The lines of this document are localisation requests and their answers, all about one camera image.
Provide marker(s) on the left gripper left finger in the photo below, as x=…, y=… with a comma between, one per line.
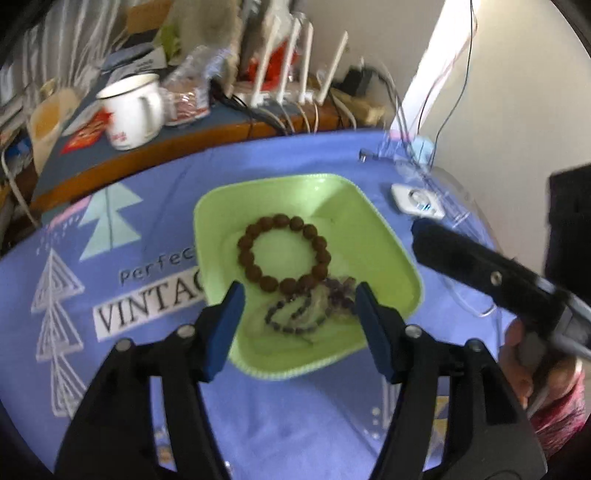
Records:
x=143, y=415

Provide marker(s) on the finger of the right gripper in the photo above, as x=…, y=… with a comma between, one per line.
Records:
x=511, y=285

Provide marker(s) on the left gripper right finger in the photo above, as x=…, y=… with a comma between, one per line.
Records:
x=488, y=436

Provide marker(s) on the white round-button remote device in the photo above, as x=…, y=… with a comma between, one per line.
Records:
x=417, y=202

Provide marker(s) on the blue patterned tablecloth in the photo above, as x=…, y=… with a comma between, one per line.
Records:
x=123, y=264

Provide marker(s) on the green plastic tray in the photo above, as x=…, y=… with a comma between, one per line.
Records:
x=300, y=245

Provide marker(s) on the black power adapter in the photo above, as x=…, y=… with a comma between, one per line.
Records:
x=357, y=81

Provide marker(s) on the white wifi router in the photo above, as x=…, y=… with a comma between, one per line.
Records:
x=280, y=70

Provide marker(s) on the red envelope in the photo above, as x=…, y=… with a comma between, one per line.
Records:
x=89, y=134

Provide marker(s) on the wooden side desk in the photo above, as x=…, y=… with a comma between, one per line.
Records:
x=68, y=177

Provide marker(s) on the white enamel star mug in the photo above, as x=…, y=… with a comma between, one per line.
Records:
x=135, y=109

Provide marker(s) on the clear plastic snack bag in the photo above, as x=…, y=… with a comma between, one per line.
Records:
x=185, y=91

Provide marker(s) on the monitor under dotted cloth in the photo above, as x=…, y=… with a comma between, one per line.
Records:
x=240, y=28

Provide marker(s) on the cardboard box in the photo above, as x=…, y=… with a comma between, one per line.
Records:
x=147, y=16

